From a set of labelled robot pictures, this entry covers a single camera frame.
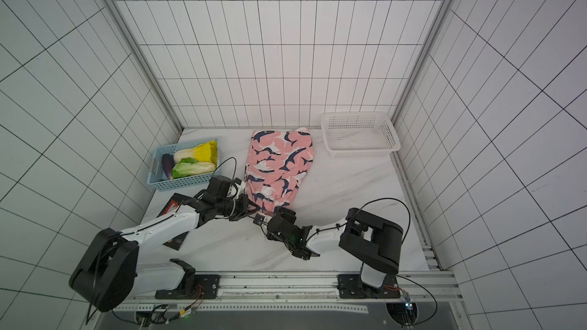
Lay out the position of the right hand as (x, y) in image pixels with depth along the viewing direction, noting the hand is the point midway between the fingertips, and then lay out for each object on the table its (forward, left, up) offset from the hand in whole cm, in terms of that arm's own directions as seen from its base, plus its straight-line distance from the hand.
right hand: (270, 217), depth 87 cm
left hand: (0, +5, +5) cm, 7 cm away
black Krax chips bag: (+2, +41, 0) cm, 41 cm away
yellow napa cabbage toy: (+25, +33, +8) cm, 42 cm away
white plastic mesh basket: (+48, -40, -2) cm, 63 cm away
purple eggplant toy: (+23, +51, +2) cm, 56 cm away
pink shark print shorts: (+27, +1, 0) cm, 27 cm away
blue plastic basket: (+14, +52, +3) cm, 54 cm away
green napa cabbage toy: (+17, +36, +7) cm, 41 cm away
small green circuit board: (-25, -46, 0) cm, 53 cm away
